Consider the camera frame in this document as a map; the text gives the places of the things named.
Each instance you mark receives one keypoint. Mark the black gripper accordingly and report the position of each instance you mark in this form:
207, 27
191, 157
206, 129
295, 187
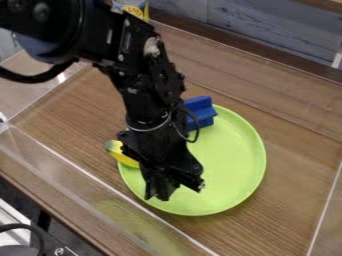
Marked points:
156, 144

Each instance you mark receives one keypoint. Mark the yellow toy banana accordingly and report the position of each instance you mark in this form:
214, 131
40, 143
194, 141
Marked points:
115, 152

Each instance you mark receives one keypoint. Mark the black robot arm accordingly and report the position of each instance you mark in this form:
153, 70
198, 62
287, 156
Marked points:
63, 31

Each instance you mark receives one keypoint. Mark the green round plate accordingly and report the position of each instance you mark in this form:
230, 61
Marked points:
231, 153

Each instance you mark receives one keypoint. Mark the blue plastic block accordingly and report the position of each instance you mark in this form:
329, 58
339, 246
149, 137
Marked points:
202, 107

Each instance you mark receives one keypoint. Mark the yellow labelled tin can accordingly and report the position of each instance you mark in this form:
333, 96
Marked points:
135, 7

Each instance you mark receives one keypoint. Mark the clear acrylic enclosure wall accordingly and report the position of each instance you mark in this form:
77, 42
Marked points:
53, 160

